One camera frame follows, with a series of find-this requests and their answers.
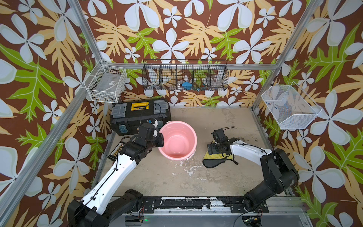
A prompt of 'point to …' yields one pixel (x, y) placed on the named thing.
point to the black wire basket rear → (185, 74)
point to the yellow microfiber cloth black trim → (211, 160)
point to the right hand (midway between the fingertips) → (214, 148)
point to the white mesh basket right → (292, 108)
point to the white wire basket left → (106, 83)
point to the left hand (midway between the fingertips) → (163, 134)
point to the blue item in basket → (186, 85)
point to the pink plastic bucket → (180, 140)
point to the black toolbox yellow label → (126, 116)
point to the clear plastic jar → (215, 81)
